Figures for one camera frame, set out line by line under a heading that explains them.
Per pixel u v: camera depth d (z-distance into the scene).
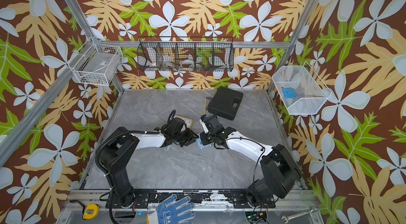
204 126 0.72
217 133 0.65
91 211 0.69
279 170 0.43
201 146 0.89
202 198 0.75
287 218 0.69
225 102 1.06
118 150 0.49
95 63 0.87
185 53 0.96
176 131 0.77
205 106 1.11
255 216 0.73
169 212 0.71
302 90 0.84
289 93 0.84
